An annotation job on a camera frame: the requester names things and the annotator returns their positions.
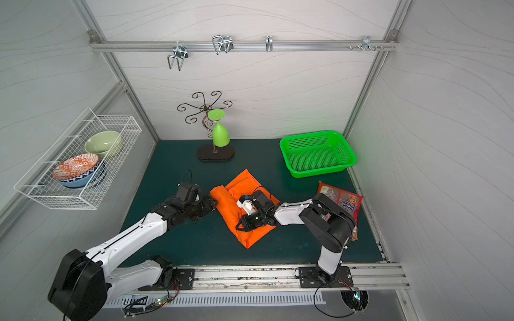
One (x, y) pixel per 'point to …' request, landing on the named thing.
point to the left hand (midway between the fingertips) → (215, 205)
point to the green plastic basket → (316, 154)
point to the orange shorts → (225, 198)
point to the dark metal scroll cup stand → (208, 152)
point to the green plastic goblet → (220, 137)
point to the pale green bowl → (103, 143)
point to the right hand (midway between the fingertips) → (237, 227)
